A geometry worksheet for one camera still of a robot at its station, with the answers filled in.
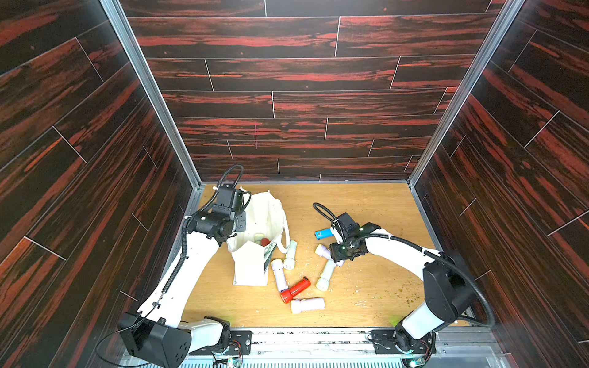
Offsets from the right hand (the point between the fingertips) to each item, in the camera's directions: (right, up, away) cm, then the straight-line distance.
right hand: (342, 251), depth 91 cm
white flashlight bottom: (-17, -17, -10) cm, 27 cm away
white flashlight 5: (-8, -10, -6) cm, 15 cm away
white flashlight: (-35, +5, +5) cm, 35 cm away
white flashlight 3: (-26, -6, -3) cm, 26 cm away
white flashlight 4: (-8, 0, +1) cm, 8 cm away
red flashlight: (-22, -14, -10) cm, 28 cm away
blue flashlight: (-6, +6, +8) cm, 12 cm away
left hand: (-40, +14, -13) cm, 44 cm away
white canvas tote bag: (-32, +8, +9) cm, 34 cm away
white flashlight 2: (-21, -4, -1) cm, 22 cm away
